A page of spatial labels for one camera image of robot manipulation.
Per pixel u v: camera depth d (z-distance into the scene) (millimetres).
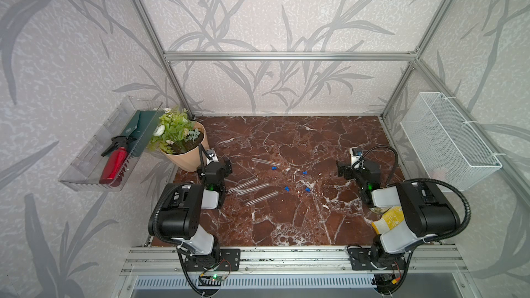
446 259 755
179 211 475
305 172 964
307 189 910
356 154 815
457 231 449
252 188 913
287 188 912
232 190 912
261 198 887
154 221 433
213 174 708
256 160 1019
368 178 722
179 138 850
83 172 578
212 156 800
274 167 985
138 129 710
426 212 460
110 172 568
